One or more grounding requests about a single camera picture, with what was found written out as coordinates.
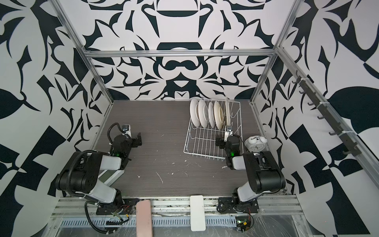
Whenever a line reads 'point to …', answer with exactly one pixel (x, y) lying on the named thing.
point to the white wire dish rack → (201, 141)
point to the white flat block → (197, 213)
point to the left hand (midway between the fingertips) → (130, 131)
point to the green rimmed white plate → (218, 115)
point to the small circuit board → (243, 223)
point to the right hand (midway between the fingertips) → (226, 132)
